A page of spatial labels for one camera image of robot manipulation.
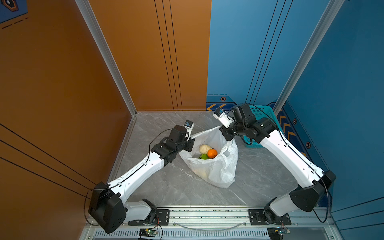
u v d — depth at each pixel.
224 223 0.73
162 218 0.74
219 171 0.74
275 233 0.71
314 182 0.40
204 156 0.88
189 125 0.68
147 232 0.70
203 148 0.91
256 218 0.72
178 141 0.60
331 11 0.71
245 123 0.53
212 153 0.87
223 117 0.64
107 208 0.39
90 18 0.73
